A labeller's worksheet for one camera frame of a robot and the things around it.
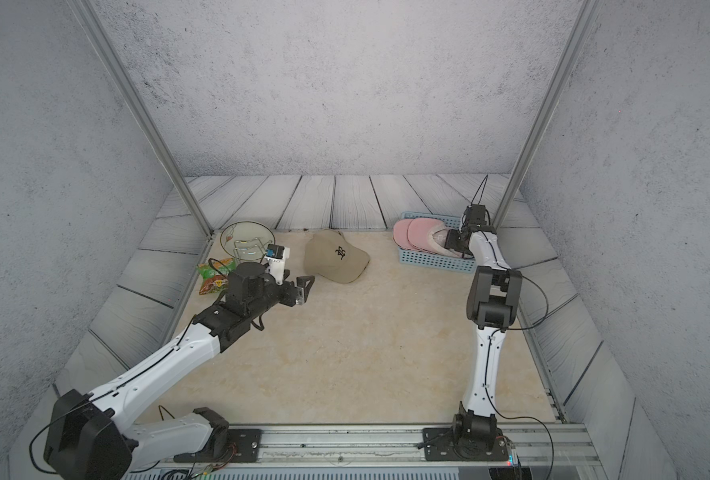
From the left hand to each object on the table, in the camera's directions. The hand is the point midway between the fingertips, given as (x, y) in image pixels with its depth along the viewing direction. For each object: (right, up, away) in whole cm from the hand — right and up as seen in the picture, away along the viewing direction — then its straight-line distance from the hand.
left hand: (305, 275), depth 79 cm
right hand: (+48, +11, +29) cm, 57 cm away
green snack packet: (-35, -2, +23) cm, 42 cm away
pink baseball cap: (+39, +13, +32) cm, 52 cm away
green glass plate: (-23, +10, +21) cm, 32 cm away
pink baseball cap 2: (+28, +12, +29) cm, 42 cm away
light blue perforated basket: (+39, +3, +26) cm, 47 cm away
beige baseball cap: (+3, +5, +27) cm, 28 cm away
